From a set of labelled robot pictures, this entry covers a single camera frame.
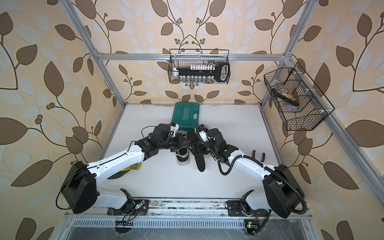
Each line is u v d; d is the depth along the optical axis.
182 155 0.85
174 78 0.85
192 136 0.80
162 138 0.63
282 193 0.42
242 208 0.64
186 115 1.08
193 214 0.74
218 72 0.84
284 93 0.75
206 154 0.87
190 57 0.91
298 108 0.74
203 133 0.72
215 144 0.64
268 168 0.46
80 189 0.42
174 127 0.75
